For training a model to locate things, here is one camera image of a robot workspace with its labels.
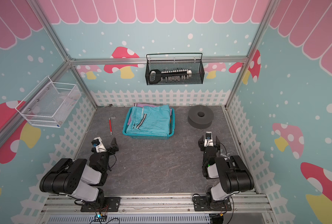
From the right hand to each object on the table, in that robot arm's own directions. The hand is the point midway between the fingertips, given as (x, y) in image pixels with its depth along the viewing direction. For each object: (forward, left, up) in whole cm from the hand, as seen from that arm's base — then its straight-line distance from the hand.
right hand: (210, 135), depth 89 cm
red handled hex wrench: (+19, +73, -10) cm, 76 cm away
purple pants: (+25, +47, +3) cm, 53 cm away
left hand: (-2, +65, 0) cm, 65 cm away
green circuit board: (-42, +64, -13) cm, 77 cm away
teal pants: (+13, +39, +1) cm, 41 cm away
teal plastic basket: (+4, +50, -6) cm, 51 cm away
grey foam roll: (+20, +3, -5) cm, 21 cm away
